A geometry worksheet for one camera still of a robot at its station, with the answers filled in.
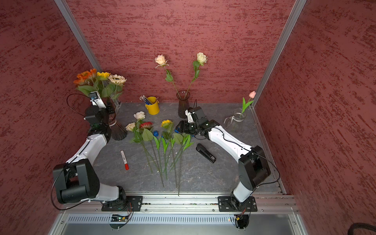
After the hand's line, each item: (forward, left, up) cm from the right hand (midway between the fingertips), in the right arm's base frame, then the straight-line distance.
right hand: (179, 131), depth 83 cm
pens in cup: (+29, +27, -1) cm, 40 cm away
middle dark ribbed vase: (+29, -2, 0) cm, 29 cm away
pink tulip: (+18, -44, +10) cm, 48 cm away
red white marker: (-14, +33, -17) cm, 40 cm away
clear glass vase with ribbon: (+11, -36, -7) cm, 39 cm away
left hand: (+13, +42, +13) cm, 46 cm away
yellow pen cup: (+29, +22, -11) cm, 38 cm away
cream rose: (+13, +36, -12) cm, 40 cm away
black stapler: (-8, -15, -15) cm, 23 cm away
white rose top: (+25, +32, -14) cm, 43 cm away
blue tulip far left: (0, +16, -16) cm, 23 cm away
